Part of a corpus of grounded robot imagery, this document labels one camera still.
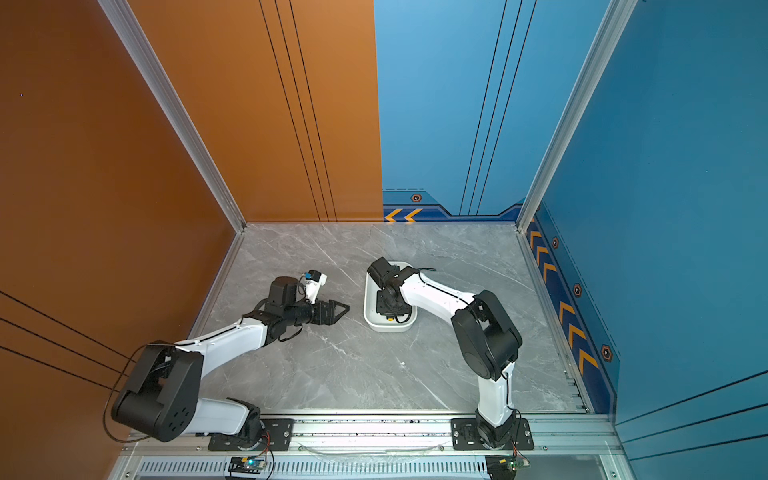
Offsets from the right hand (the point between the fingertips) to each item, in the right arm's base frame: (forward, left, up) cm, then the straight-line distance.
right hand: (384, 310), depth 92 cm
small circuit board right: (-38, -32, -4) cm, 50 cm away
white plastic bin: (-4, +2, 0) cm, 5 cm away
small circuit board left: (-39, +32, -5) cm, 51 cm away
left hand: (-1, +13, +5) cm, 14 cm away
